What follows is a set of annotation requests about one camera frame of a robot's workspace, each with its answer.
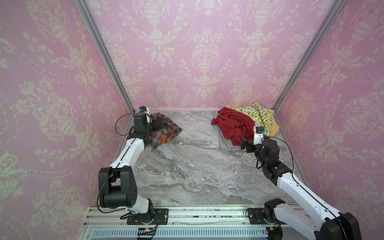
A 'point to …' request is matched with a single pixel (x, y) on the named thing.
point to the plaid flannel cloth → (164, 135)
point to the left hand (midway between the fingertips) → (157, 119)
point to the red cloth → (234, 125)
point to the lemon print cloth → (261, 116)
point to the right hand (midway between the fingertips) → (250, 134)
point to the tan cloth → (274, 128)
